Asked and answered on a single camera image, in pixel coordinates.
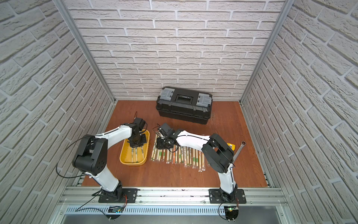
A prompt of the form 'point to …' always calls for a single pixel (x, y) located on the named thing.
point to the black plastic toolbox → (181, 105)
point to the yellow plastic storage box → (136, 156)
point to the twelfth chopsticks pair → (164, 155)
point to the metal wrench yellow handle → (243, 143)
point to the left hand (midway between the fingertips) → (144, 142)
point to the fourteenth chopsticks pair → (153, 158)
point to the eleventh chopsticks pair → (168, 156)
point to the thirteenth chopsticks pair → (160, 155)
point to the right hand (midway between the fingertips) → (159, 146)
